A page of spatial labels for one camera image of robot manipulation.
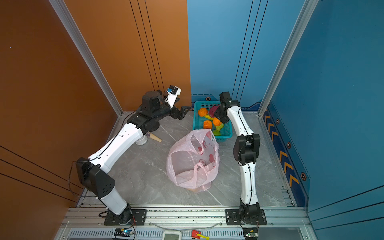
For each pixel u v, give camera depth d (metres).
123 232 0.71
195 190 0.80
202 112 1.12
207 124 1.05
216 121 0.96
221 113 0.85
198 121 1.12
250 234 0.69
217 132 1.00
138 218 0.74
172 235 0.67
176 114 0.67
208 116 1.15
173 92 0.62
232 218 0.72
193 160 0.94
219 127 1.05
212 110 1.06
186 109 0.69
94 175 0.42
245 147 0.59
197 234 0.68
